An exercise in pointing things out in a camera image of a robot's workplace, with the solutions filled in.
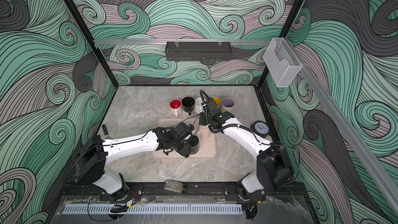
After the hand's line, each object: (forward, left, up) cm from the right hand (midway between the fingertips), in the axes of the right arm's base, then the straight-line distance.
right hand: (202, 118), depth 85 cm
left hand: (-14, +8, -6) cm, 17 cm away
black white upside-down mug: (+13, +9, -4) cm, 17 cm away
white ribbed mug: (+12, +2, -7) cm, 14 cm away
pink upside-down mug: (-6, -1, -6) cm, 8 cm away
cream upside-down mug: (+16, +18, -11) cm, 26 cm away
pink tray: (-12, -3, -13) cm, 18 cm away
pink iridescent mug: (+12, -16, -4) cm, 21 cm away
